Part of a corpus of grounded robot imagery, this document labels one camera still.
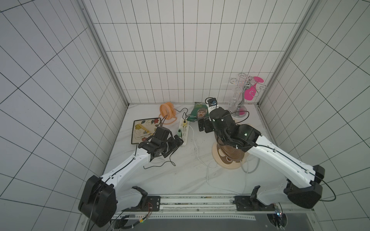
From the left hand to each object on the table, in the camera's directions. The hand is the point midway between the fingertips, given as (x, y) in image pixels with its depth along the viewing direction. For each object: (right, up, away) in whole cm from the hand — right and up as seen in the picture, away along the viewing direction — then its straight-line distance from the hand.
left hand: (177, 148), depth 82 cm
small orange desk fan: (-8, +22, +20) cm, 30 cm away
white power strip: (+4, +12, +16) cm, 20 cm away
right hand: (+13, +18, -13) cm, 26 cm away
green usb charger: (+1, +7, +11) cm, 13 cm away
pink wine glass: (+46, +33, +7) cm, 57 cm away
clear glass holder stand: (+49, +23, +32) cm, 63 cm away
